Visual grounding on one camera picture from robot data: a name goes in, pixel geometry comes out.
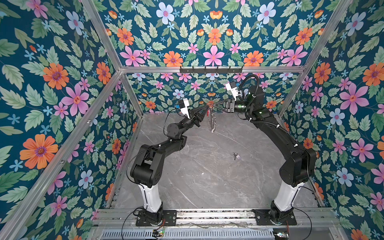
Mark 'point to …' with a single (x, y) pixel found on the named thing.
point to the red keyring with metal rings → (212, 119)
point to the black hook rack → (210, 70)
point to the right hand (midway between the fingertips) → (215, 104)
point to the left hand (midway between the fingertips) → (210, 105)
